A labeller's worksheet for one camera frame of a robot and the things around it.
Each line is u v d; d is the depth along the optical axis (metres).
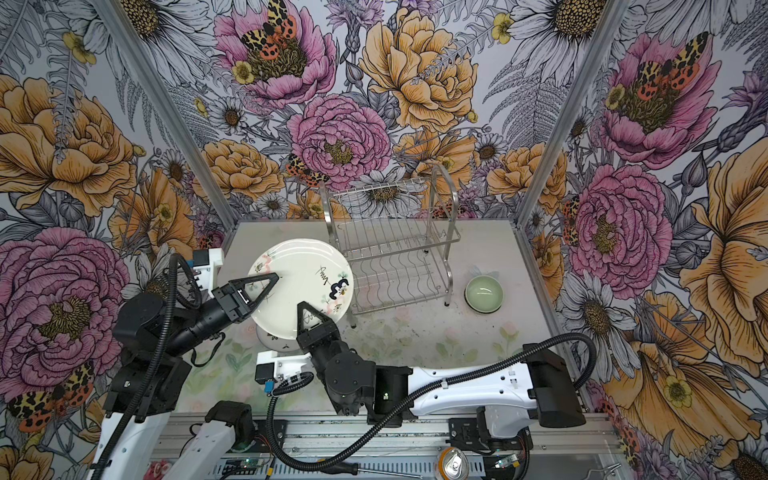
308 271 0.59
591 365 0.46
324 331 0.49
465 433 0.74
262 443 0.73
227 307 0.49
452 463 0.62
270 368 0.49
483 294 0.96
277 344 0.87
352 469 0.69
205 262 0.53
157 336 0.43
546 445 0.73
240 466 0.71
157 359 0.39
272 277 0.55
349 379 0.40
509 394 0.41
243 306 0.50
